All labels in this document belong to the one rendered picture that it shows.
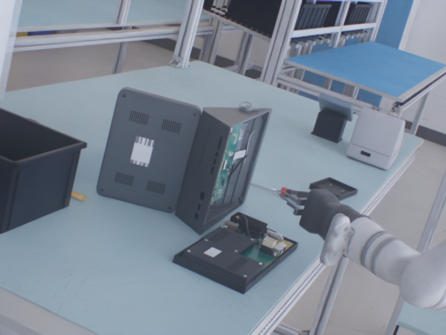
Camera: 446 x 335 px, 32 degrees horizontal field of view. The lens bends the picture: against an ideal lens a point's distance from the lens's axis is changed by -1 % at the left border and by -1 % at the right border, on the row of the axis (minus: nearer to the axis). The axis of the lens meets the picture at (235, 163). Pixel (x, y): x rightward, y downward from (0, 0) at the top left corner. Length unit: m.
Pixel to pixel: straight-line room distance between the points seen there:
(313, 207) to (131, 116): 0.36
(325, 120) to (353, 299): 1.65
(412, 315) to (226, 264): 1.94
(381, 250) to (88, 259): 0.46
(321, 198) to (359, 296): 2.56
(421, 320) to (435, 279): 1.93
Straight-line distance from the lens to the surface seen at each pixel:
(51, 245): 1.24
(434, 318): 3.19
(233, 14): 4.34
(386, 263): 1.27
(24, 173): 1.24
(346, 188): 1.92
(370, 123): 2.19
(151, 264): 1.25
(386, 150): 2.20
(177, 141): 1.42
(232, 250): 1.32
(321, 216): 1.37
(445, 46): 7.92
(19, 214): 1.27
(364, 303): 3.86
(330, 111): 2.39
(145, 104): 1.41
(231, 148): 1.43
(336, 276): 2.84
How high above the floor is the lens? 1.54
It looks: 17 degrees down
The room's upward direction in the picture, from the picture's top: 16 degrees clockwise
